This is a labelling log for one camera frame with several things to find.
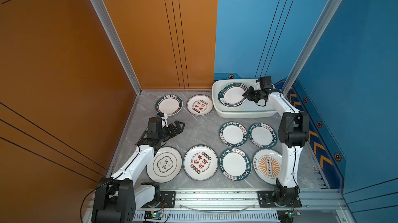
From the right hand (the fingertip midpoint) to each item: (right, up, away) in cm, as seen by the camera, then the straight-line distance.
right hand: (242, 94), depth 101 cm
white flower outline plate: (-46, -40, -18) cm, 64 cm away
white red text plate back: (-28, -7, +11) cm, 31 cm away
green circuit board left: (-48, -58, -31) cm, 81 cm away
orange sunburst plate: (+9, -40, -18) cm, 45 cm away
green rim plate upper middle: (-7, -25, -5) cm, 27 cm away
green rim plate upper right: (+11, -26, -6) cm, 29 cm away
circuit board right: (+13, -58, -31) cm, 67 cm away
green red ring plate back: (-49, -7, +9) cm, 50 cm away
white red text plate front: (-27, -39, -17) cm, 50 cm away
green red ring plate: (-6, -1, +5) cm, 8 cm away
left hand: (-39, -19, -15) cm, 46 cm away
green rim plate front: (-8, -39, -18) cm, 44 cm away
